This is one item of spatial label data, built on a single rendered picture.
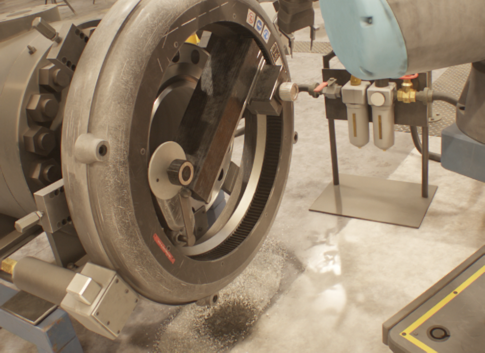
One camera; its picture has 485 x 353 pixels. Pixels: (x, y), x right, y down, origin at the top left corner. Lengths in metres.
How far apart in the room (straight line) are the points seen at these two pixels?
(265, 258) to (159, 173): 0.88
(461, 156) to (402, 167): 1.54
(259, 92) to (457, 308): 0.62
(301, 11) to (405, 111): 0.89
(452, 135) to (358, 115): 1.16
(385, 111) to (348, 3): 1.30
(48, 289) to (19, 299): 0.37
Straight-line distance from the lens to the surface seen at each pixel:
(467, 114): 0.75
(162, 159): 1.01
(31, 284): 1.18
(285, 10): 1.12
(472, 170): 0.77
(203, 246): 1.29
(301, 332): 1.54
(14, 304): 1.49
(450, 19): 0.61
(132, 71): 0.95
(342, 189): 2.14
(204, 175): 1.10
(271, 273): 1.74
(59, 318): 1.40
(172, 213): 1.07
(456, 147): 0.77
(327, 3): 0.66
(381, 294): 1.64
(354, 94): 1.88
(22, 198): 1.34
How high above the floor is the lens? 1.08
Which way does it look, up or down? 24 degrees down
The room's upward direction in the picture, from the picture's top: 9 degrees counter-clockwise
